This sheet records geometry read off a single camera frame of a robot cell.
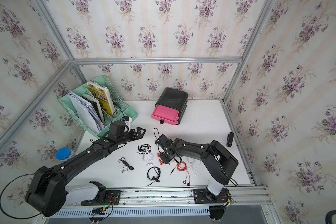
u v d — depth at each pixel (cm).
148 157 88
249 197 75
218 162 47
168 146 66
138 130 75
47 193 40
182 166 84
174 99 99
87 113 82
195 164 85
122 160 86
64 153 70
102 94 93
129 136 75
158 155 88
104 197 70
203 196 74
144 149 91
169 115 93
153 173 82
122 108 114
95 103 91
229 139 93
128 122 76
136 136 74
